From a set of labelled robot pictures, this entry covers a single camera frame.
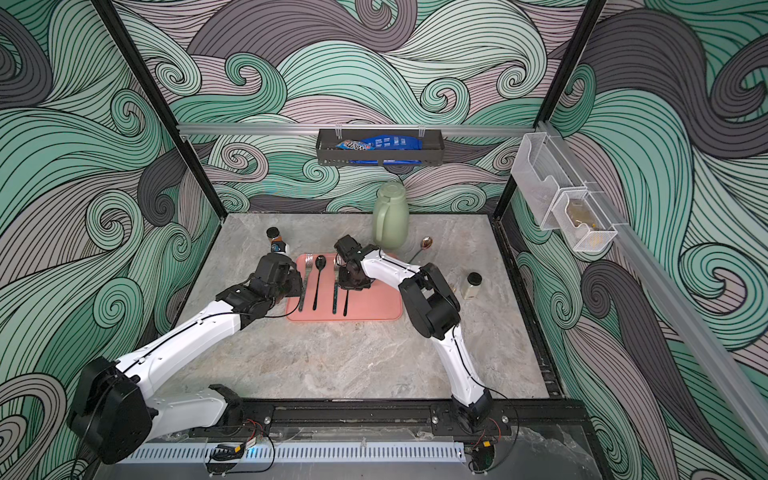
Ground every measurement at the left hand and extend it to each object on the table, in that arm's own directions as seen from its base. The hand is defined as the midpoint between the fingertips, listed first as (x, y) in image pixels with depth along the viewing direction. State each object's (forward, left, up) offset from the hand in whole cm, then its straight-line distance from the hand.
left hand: (298, 271), depth 83 cm
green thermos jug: (+20, -27, +2) cm, 34 cm away
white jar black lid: (0, -52, -9) cm, 53 cm away
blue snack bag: (+36, -25, +19) cm, 48 cm away
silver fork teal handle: (0, -9, -15) cm, 18 cm away
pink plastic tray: (0, -5, -16) cm, 17 cm away
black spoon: (+14, -2, -15) cm, 20 cm away
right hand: (+5, -14, -16) cm, 22 cm away
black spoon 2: (-2, -13, -16) cm, 21 cm away
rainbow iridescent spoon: (+23, -41, -15) cm, 49 cm away
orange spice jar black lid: (-1, +2, +13) cm, 14 cm away
